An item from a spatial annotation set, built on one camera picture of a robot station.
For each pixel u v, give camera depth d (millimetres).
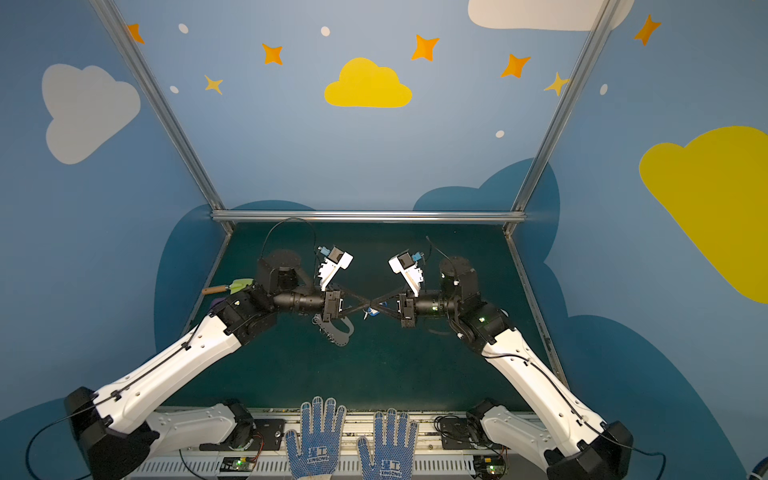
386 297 608
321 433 748
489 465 717
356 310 613
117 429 387
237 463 708
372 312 628
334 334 914
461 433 729
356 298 606
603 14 702
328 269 588
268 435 739
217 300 986
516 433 546
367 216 1118
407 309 556
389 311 615
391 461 714
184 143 937
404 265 581
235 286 1013
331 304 555
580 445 383
